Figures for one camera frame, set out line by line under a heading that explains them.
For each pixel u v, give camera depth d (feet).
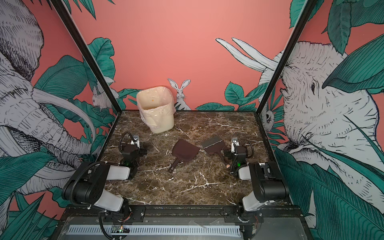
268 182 1.51
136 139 2.58
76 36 2.57
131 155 2.26
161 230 2.30
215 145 3.29
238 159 2.34
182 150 3.23
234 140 2.68
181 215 2.45
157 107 2.83
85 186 1.46
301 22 2.40
